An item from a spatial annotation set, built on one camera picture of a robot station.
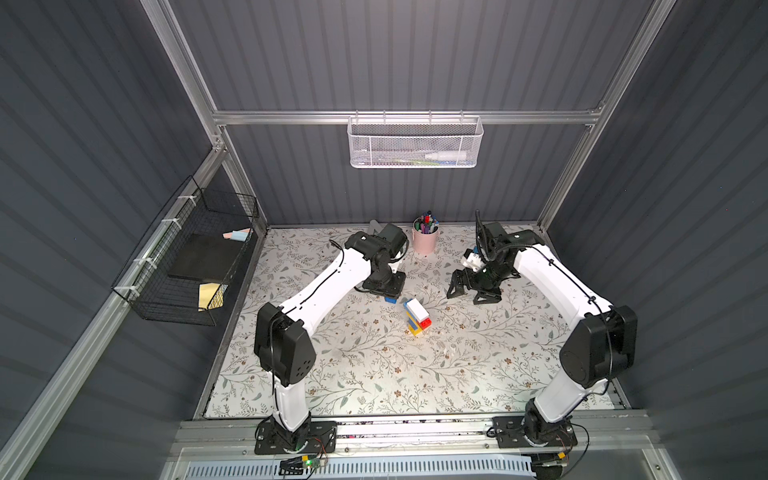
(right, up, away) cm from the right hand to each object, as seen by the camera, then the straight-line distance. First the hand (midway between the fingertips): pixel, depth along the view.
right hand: (461, 299), depth 81 cm
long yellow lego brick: (-13, -9, +7) cm, 18 cm away
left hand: (-17, +1, -1) cm, 17 cm away
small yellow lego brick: (-11, -12, +10) cm, 19 cm away
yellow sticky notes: (-56, +4, -20) cm, 60 cm away
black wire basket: (-71, +6, -19) cm, 74 cm away
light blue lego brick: (-14, -5, +4) cm, 15 cm away
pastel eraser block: (-61, +18, +1) cm, 64 cm away
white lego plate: (-12, -3, +2) cm, 12 cm away
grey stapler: (-26, +24, +40) cm, 54 cm away
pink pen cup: (-7, +16, +27) cm, 33 cm away
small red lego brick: (-10, -7, +2) cm, 12 cm away
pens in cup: (-6, +23, +23) cm, 34 cm away
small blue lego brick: (-19, 0, 0) cm, 19 cm away
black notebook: (-65, +12, -8) cm, 67 cm away
